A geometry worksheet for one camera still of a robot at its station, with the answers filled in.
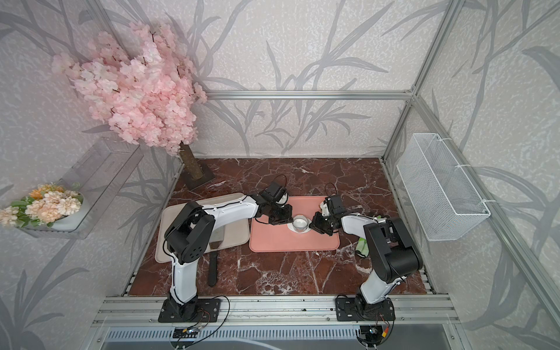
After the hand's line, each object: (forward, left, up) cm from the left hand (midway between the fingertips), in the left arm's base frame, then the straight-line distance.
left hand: (295, 220), depth 91 cm
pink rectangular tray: (-7, +12, -2) cm, 14 cm away
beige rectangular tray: (-5, +26, -4) cm, 27 cm away
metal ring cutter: (+3, -2, -1) cm, 4 cm away
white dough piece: (-1, -2, -3) cm, 4 cm away
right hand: (0, -6, -3) cm, 7 cm away
